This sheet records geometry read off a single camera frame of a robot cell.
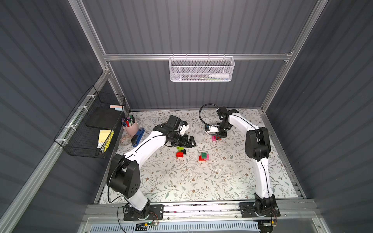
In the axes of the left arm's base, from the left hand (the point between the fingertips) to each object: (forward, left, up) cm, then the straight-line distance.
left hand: (188, 143), depth 83 cm
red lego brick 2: (-4, -8, -13) cm, 16 cm away
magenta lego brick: (-3, -12, -12) cm, 17 cm away
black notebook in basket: (+8, +45, +14) cm, 48 cm away
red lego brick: (-1, +5, -13) cm, 14 cm away
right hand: (+15, -23, -12) cm, 30 cm away
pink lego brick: (+12, -18, -13) cm, 25 cm away
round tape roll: (+12, +45, -15) cm, 48 cm away
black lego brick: (+2, +3, -12) cm, 13 cm away
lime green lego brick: (+4, +6, -13) cm, 15 cm away
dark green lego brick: (-3, -10, -10) cm, 14 cm away
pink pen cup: (+16, +39, -4) cm, 42 cm away
